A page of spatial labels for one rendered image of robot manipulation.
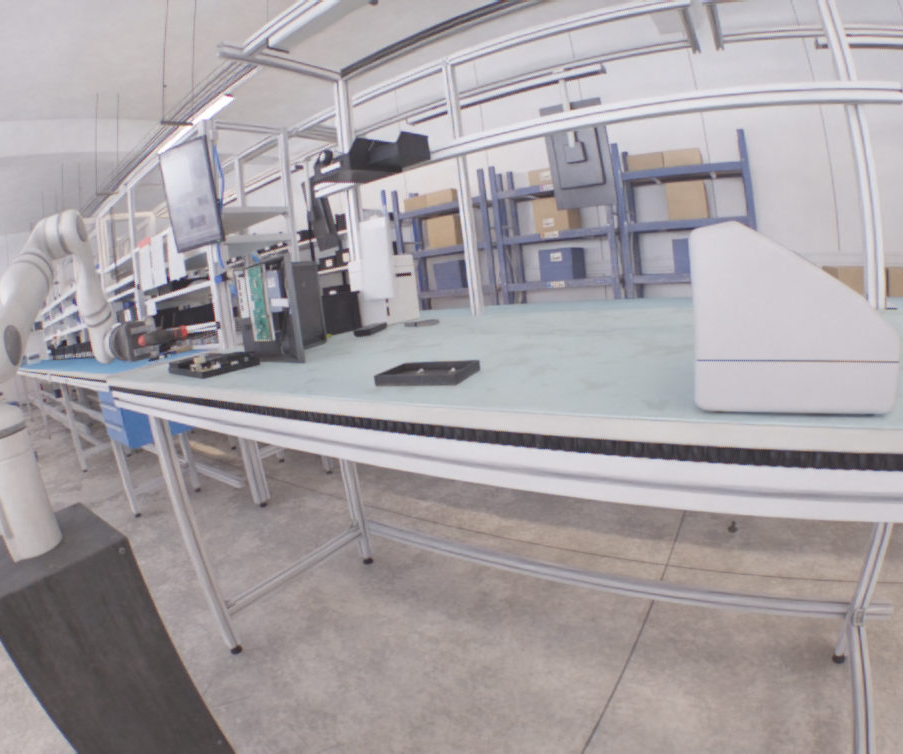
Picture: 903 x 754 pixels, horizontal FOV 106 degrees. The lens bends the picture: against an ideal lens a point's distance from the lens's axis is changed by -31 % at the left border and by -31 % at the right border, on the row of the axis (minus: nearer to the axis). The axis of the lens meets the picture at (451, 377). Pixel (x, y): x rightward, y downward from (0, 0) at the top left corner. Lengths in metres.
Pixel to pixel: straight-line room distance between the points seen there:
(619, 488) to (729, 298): 0.18
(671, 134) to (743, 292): 4.48
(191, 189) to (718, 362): 2.26
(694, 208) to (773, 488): 3.87
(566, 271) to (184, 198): 3.24
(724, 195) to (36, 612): 4.81
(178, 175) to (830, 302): 2.38
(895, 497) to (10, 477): 0.95
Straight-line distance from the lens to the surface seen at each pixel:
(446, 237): 5.07
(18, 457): 0.75
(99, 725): 0.83
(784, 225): 4.69
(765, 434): 0.38
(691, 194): 4.24
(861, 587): 1.49
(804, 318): 0.38
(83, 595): 0.73
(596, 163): 2.55
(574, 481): 0.44
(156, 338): 0.93
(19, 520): 0.76
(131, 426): 2.54
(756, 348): 0.38
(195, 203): 2.38
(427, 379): 0.56
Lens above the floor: 1.12
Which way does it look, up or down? 12 degrees down
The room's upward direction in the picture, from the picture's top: 7 degrees counter-clockwise
